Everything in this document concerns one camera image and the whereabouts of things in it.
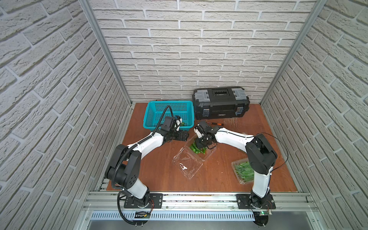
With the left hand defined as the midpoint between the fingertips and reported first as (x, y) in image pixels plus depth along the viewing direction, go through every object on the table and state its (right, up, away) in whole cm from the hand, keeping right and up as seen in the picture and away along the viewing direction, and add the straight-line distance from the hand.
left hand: (184, 132), depth 90 cm
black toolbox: (+24, +20, +9) cm, 33 cm away
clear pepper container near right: (+35, -22, -9) cm, 42 cm away
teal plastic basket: (-24, +15, +16) cm, 32 cm away
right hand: (+9, -8, +2) cm, 13 cm away
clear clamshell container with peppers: (+4, -16, -3) cm, 17 cm away
